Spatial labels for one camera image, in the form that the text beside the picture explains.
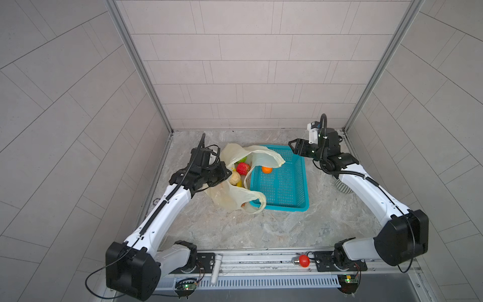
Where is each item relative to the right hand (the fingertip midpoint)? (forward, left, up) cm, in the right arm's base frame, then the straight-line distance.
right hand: (293, 143), depth 81 cm
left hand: (-10, +25, -3) cm, 27 cm away
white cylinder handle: (-41, +34, -21) cm, 58 cm away
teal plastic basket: (-8, +2, -23) cm, 25 cm away
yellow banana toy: (-8, +25, -18) cm, 32 cm away
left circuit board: (-46, +45, -20) cm, 67 cm away
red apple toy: (0, +23, -17) cm, 28 cm away
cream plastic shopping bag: (-19, +27, -5) cm, 34 cm away
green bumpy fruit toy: (+7, +23, -19) cm, 30 cm away
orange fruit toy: (0, +11, -20) cm, 22 cm away
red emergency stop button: (-40, +2, -21) cm, 46 cm away
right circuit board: (-48, -14, -25) cm, 56 cm away
